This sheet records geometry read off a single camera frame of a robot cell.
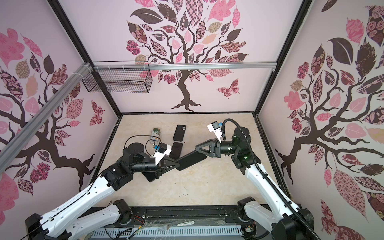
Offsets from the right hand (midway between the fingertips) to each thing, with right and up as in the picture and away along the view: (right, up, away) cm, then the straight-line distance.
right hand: (198, 150), depth 62 cm
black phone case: (-3, -4, 0) cm, 6 cm away
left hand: (-9, -8, +3) cm, 12 cm away
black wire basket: (-64, +48, +60) cm, 100 cm away
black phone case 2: (-13, +5, +46) cm, 48 cm away
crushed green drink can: (-29, +6, +39) cm, 48 cm away
